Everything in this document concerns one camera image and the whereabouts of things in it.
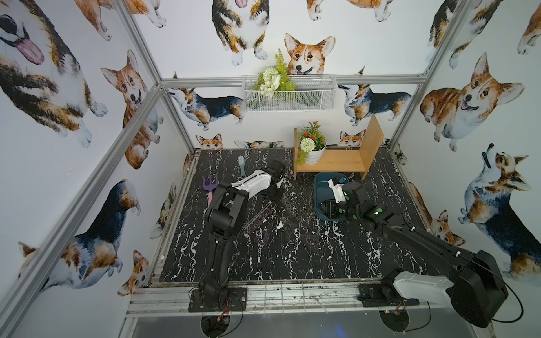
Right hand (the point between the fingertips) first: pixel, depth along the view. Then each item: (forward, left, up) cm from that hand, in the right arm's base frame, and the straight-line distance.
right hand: (325, 199), depth 82 cm
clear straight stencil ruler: (+8, +14, -17) cm, 23 cm away
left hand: (+12, +22, -15) cm, 29 cm away
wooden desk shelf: (+28, -14, -10) cm, 33 cm away
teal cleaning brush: (+28, +39, -16) cm, 51 cm away
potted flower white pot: (+24, +3, +6) cm, 25 cm away
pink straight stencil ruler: (+4, +25, -16) cm, 30 cm away
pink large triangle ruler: (-7, +25, -16) cm, 30 cm away
